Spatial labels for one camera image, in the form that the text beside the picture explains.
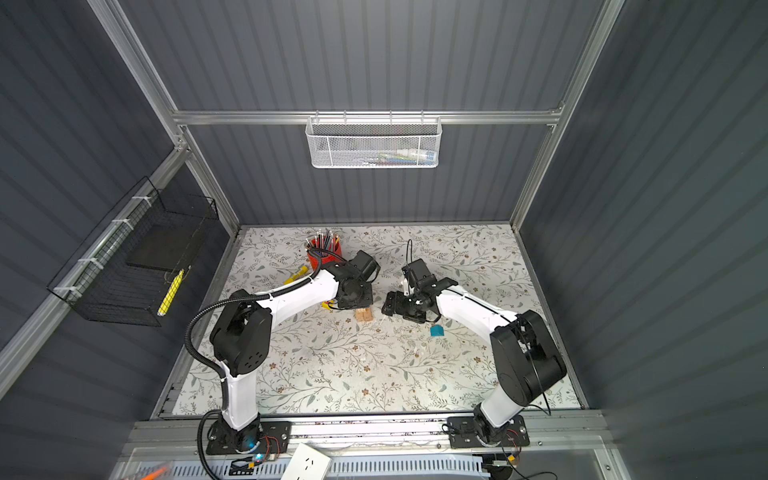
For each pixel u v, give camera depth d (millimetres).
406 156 917
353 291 712
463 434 727
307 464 668
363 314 926
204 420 679
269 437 724
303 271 1051
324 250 862
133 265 731
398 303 782
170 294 684
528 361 450
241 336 509
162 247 768
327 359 867
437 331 907
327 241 965
